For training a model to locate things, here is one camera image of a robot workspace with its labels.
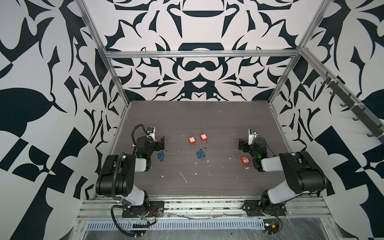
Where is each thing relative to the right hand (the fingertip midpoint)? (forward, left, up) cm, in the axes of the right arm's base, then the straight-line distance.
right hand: (249, 137), depth 95 cm
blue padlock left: (-10, +54, -2) cm, 55 cm away
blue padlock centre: (-9, +30, -3) cm, 32 cm away
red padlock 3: (-14, +5, -4) cm, 15 cm away
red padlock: (+1, +36, -3) cm, 36 cm away
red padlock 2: (+3, +28, -3) cm, 28 cm away
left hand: (+1, +58, +4) cm, 58 cm away
